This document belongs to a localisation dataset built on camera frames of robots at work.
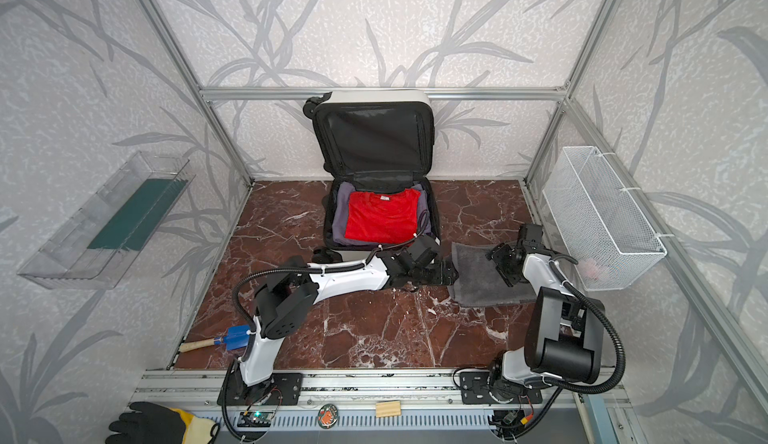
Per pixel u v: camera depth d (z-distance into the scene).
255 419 0.71
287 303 0.50
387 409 0.71
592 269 0.72
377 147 1.00
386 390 0.75
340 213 1.01
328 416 0.70
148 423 0.68
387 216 0.99
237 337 0.84
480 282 0.89
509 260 0.68
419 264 0.70
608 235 0.61
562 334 0.44
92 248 0.63
